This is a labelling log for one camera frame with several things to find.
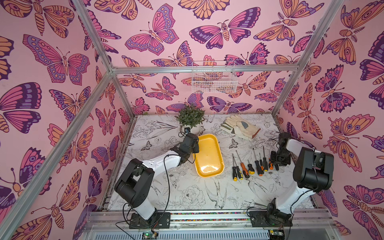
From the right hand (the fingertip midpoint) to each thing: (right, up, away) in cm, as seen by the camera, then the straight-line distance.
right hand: (275, 162), depth 93 cm
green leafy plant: (-53, +28, -1) cm, 60 cm away
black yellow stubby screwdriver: (-17, -4, -6) cm, 19 cm away
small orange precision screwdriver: (-4, -1, -3) cm, 5 cm away
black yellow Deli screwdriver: (-27, -3, -3) cm, 27 cm away
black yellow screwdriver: (-24, -5, -4) cm, 25 cm away
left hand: (-49, +13, -1) cm, 51 cm away
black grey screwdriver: (-7, 0, 0) cm, 7 cm away
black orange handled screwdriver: (-12, -2, -2) cm, 12 cm away
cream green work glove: (-23, +20, +16) cm, 34 cm away
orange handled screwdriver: (-21, -4, -4) cm, 22 cm away
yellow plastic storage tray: (-42, +1, -2) cm, 42 cm away
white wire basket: (-38, +54, +2) cm, 66 cm away
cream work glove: (-11, +20, +17) cm, 29 cm away
